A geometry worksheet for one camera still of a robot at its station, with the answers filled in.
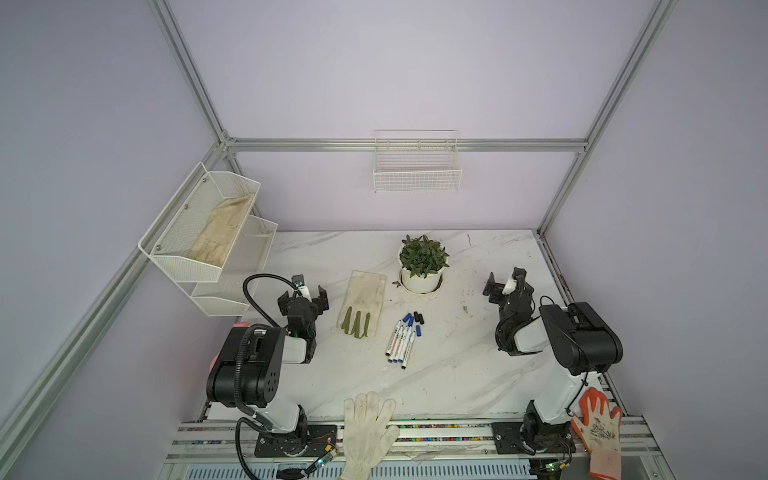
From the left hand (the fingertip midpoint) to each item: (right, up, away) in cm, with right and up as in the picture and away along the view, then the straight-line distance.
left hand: (303, 290), depth 93 cm
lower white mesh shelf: (-15, 0, -17) cm, 23 cm away
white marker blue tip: (+31, -16, -5) cm, 35 cm away
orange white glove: (+81, -33, -19) cm, 90 cm away
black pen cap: (+36, -9, +3) cm, 37 cm away
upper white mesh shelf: (-24, +16, -16) cm, 33 cm away
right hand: (+65, +5, +1) cm, 65 cm away
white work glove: (+22, -35, -19) cm, 45 cm away
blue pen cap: (+37, -13, 0) cm, 39 cm away
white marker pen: (+29, -14, -2) cm, 32 cm away
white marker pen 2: (+33, -19, -7) cm, 38 cm away
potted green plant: (+37, +9, -4) cm, 39 cm away
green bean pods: (+17, -12, 0) cm, 21 cm away
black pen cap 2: (+38, -10, +2) cm, 39 cm away
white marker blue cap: (+33, -15, -3) cm, 36 cm away
